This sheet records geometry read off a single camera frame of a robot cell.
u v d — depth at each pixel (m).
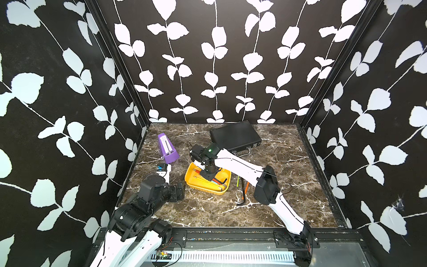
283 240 0.73
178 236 0.75
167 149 0.94
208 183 0.91
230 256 0.70
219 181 0.87
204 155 0.63
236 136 1.32
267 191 0.56
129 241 0.44
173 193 0.59
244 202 0.84
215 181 0.88
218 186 0.90
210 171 0.75
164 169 0.58
